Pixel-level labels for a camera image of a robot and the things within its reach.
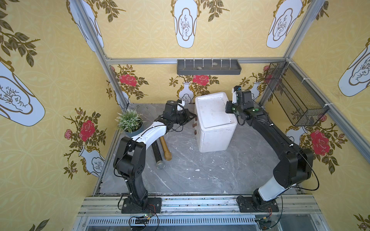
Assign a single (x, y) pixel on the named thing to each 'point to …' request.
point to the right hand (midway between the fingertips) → (222, 105)
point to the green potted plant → (129, 121)
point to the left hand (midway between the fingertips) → (196, 115)
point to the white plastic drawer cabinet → (215, 127)
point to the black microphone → (160, 164)
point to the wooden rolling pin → (167, 155)
